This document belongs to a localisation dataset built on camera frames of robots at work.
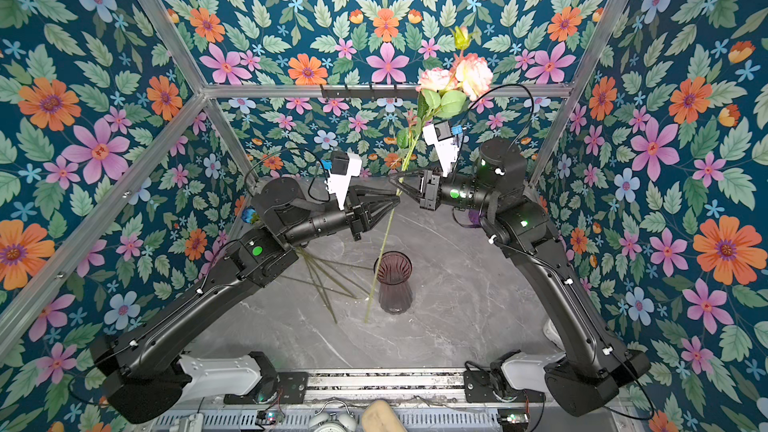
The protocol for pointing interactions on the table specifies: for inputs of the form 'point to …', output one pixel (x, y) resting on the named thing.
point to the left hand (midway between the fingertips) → (395, 199)
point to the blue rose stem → (247, 214)
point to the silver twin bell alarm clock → (332, 416)
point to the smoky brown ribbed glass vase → (395, 292)
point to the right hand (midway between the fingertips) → (402, 170)
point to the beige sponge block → (379, 416)
